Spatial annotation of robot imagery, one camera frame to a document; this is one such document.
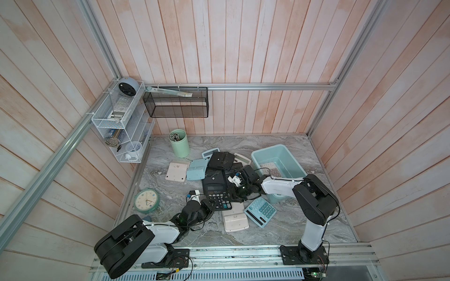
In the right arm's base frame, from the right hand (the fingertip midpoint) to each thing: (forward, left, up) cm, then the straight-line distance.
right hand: (225, 198), depth 88 cm
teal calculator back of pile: (+29, +11, 0) cm, 31 cm away
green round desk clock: (-2, +40, 0) cm, 40 cm away
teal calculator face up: (-5, -18, -2) cm, 19 cm away
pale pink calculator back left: (+17, +29, -1) cm, 34 cm away
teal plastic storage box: (+25, -31, -1) cm, 40 cm away
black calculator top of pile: (+21, +2, +4) cm, 22 cm away
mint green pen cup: (+29, +27, +6) cm, 40 cm away
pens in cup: (+29, +28, +15) cm, 43 cm away
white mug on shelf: (+17, +47, +19) cm, 53 cm away
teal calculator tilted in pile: (+16, +16, +2) cm, 23 cm away
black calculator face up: (+5, +5, -1) cm, 7 cm away
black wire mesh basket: (+52, +39, +20) cm, 68 cm away
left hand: (-3, +3, +2) cm, 5 cm away
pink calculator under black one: (-10, -5, -1) cm, 11 cm away
